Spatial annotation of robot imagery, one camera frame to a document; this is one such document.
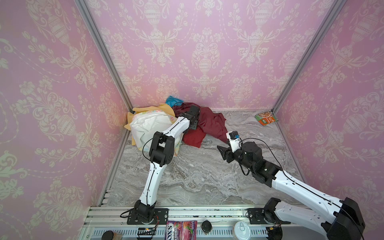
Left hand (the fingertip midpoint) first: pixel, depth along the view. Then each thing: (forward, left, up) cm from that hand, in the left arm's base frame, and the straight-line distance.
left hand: (190, 124), depth 106 cm
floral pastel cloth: (-14, +8, -1) cm, 16 cm away
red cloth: (-11, -3, -1) cm, 11 cm away
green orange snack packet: (+9, -58, -2) cm, 58 cm away
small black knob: (-61, -10, +6) cm, 62 cm away
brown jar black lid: (-64, +30, +4) cm, 71 cm away
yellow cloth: (+14, +21, +2) cm, 25 cm away
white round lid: (-62, -26, -1) cm, 67 cm away
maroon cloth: (+1, -16, +1) cm, 16 cm away
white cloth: (-8, +29, +7) cm, 31 cm away
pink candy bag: (-62, +1, -2) cm, 62 cm away
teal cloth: (+20, +14, +2) cm, 25 cm away
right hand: (-26, -18, +17) cm, 36 cm away
